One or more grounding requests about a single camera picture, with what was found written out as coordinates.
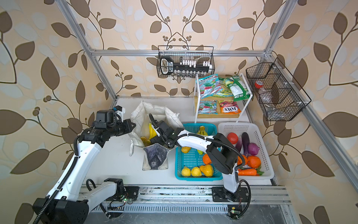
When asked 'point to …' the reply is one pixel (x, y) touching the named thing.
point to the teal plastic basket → (193, 159)
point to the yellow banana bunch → (152, 134)
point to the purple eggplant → (245, 139)
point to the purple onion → (253, 149)
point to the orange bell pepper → (254, 161)
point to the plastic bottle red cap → (258, 84)
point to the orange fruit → (206, 159)
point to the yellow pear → (207, 169)
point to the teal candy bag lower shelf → (208, 107)
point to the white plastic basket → (255, 136)
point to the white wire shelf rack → (197, 99)
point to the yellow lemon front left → (186, 171)
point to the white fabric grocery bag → (155, 157)
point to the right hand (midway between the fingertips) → (157, 138)
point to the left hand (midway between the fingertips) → (135, 123)
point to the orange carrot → (249, 172)
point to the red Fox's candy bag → (230, 107)
